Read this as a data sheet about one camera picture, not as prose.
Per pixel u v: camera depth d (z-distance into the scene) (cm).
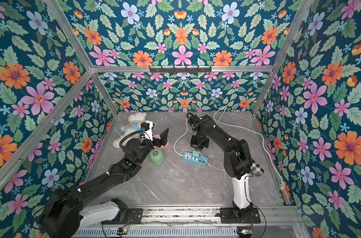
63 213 40
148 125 63
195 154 89
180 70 91
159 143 68
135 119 104
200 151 82
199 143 77
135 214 74
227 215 73
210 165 91
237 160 52
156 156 84
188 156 93
